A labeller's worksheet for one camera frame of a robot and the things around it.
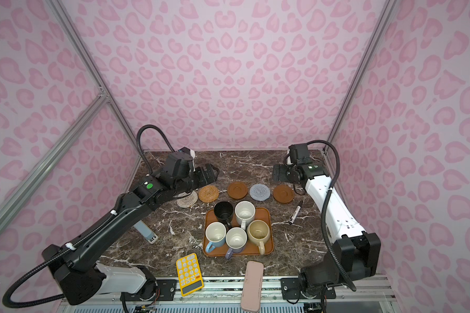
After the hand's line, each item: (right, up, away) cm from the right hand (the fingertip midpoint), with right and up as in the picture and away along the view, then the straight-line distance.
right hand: (284, 173), depth 82 cm
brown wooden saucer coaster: (+4, -11, +18) cm, 22 cm away
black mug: (-26, -18, +6) cm, 32 cm away
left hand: (-28, 0, -11) cm, 30 cm away
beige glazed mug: (-10, -26, +4) cm, 29 cm away
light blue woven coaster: (-9, -10, +18) cm, 23 cm away
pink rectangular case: (-14, -42, -9) cm, 46 cm away
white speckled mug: (-16, -19, +10) cm, 27 cm away
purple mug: (-20, -29, +2) cm, 35 cm away
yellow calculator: (-38, -39, -7) cm, 55 cm away
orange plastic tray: (-8, -20, +10) cm, 24 cm away
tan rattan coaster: (-35, -11, +18) cm, 41 cm away
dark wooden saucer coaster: (-20, -9, +18) cm, 29 cm away
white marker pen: (+8, -19, +10) cm, 23 cm away
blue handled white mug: (-29, -27, +3) cm, 40 cm away
